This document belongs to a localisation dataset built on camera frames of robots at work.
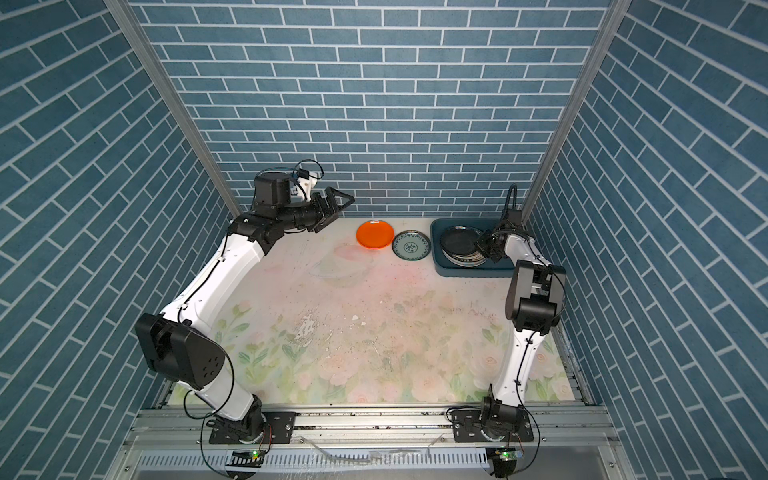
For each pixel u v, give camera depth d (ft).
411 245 3.68
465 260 3.43
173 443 2.47
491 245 2.99
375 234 3.83
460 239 3.52
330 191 2.23
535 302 1.91
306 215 2.19
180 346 1.39
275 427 2.42
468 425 2.42
